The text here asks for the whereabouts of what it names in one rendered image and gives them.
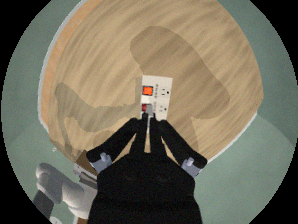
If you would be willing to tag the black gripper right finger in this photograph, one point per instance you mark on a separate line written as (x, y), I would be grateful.
(191, 161)

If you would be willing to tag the white power strip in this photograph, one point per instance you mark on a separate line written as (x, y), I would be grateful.
(156, 91)

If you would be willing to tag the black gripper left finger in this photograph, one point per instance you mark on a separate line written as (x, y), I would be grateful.
(103, 155)

